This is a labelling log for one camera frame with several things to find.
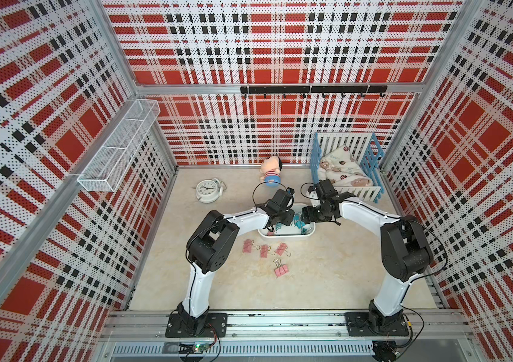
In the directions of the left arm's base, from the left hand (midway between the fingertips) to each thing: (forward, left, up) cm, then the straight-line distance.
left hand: (290, 212), depth 98 cm
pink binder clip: (-17, +11, -3) cm, 20 cm away
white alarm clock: (+11, +38, +1) cm, 40 cm away
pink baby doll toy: (+22, +9, +3) cm, 24 cm away
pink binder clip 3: (-15, +18, -2) cm, 24 cm away
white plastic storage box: (-6, -3, -4) cm, 8 cm away
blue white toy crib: (+34, -41, +5) cm, 54 cm away
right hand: (-4, -9, +3) cm, 10 cm away
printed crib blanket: (+30, -28, -1) cm, 41 cm away
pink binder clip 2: (-16, +4, -3) cm, 17 cm away
